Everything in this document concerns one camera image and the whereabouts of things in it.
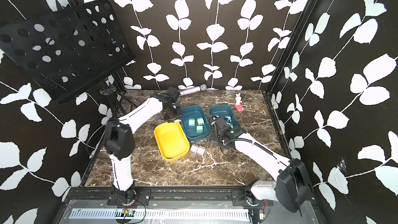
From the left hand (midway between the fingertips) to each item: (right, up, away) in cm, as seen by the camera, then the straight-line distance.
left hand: (181, 116), depth 91 cm
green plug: (+5, -4, +10) cm, 13 cm away
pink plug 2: (+12, -19, -2) cm, 23 cm away
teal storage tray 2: (+28, +3, +17) cm, 33 cm away
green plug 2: (+11, -4, +10) cm, 16 cm away
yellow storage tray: (-6, -14, +2) cm, 16 cm away
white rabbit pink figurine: (+39, +6, +20) cm, 45 cm away
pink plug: (+8, -18, -2) cm, 20 cm away
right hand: (+18, -11, -8) cm, 23 cm away
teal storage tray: (+7, +2, +14) cm, 16 cm away
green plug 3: (+11, -8, +5) cm, 15 cm away
